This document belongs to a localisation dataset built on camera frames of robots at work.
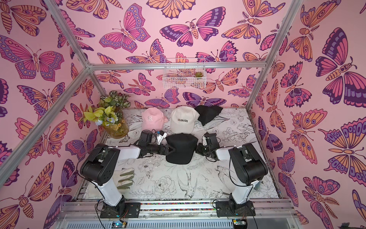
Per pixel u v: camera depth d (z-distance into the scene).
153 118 1.04
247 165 0.49
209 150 0.76
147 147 0.78
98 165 0.50
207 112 1.10
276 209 0.75
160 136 0.87
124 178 0.83
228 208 0.73
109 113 0.87
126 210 0.73
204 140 0.91
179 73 1.00
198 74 0.92
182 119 1.03
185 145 0.89
